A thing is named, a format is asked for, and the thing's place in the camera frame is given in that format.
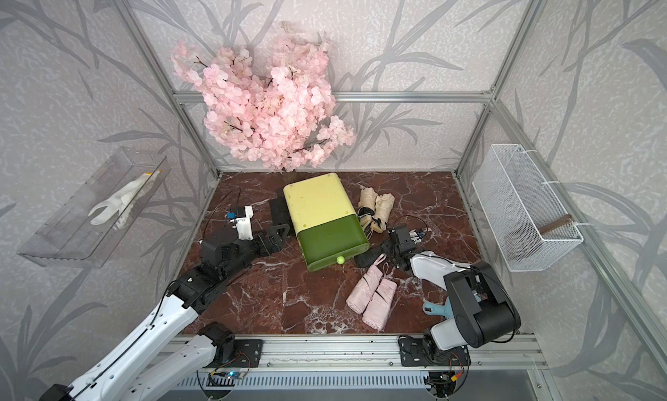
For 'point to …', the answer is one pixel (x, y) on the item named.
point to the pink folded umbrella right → (383, 297)
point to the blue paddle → (433, 309)
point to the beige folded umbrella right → (384, 206)
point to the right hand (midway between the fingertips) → (385, 243)
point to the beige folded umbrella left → (366, 205)
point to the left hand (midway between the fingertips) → (280, 230)
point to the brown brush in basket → (530, 243)
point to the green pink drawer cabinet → (327, 226)
